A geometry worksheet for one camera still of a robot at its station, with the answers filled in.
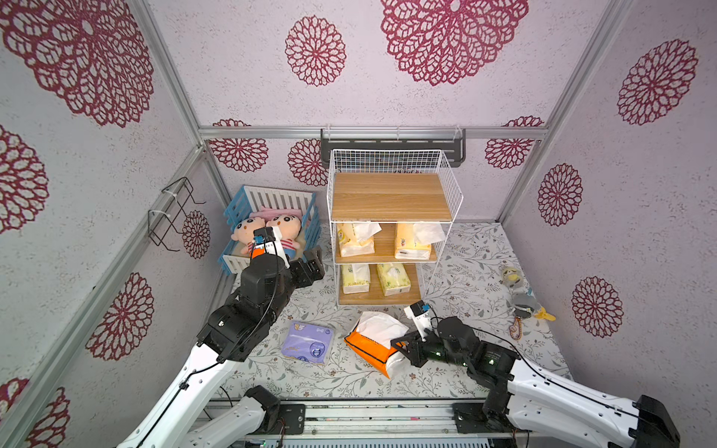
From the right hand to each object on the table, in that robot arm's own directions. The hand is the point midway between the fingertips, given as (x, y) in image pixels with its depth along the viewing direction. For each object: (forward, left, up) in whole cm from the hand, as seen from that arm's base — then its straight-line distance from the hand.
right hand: (396, 343), depth 75 cm
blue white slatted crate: (+55, +53, +3) cm, 76 cm away
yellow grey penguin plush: (+28, -43, -9) cm, 52 cm away
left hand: (+12, +23, +23) cm, 34 cm away
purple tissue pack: (+2, +25, -6) cm, 26 cm away
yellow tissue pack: (+22, +11, +17) cm, 30 cm away
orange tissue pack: (0, +7, +2) cm, 7 cm away
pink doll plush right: (+40, +36, +6) cm, 54 cm away
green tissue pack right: (+25, -1, -7) cm, 26 cm away
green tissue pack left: (+24, +12, -6) cm, 27 cm away
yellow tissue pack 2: (+22, -5, +17) cm, 28 cm away
